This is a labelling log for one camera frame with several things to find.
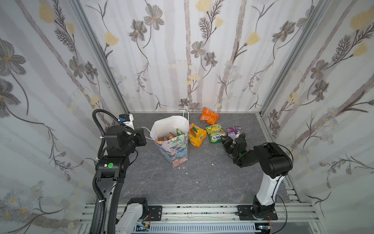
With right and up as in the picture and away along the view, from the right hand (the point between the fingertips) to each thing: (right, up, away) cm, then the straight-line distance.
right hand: (222, 136), depth 97 cm
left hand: (-44, +6, -31) cm, 54 cm away
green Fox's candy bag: (-4, +2, +7) cm, 8 cm away
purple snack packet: (+10, +2, +7) cm, 12 cm away
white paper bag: (-35, +2, -1) cm, 35 cm away
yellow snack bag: (-18, 0, +3) cm, 18 cm away
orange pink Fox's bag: (-34, 0, -6) cm, 35 cm away
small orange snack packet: (-6, +14, +17) cm, 23 cm away
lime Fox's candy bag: (-29, +2, -9) cm, 31 cm away
